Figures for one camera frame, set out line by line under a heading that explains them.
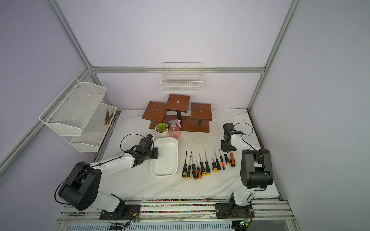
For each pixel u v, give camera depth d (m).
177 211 0.75
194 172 0.86
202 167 0.88
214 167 0.88
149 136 0.84
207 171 0.86
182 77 0.96
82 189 0.43
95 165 0.48
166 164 0.91
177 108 0.91
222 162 0.91
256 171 0.47
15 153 0.52
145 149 0.71
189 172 0.86
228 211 0.73
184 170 0.90
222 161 0.93
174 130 0.98
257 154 0.51
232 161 0.90
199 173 0.86
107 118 0.98
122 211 0.69
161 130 0.98
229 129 0.77
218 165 0.90
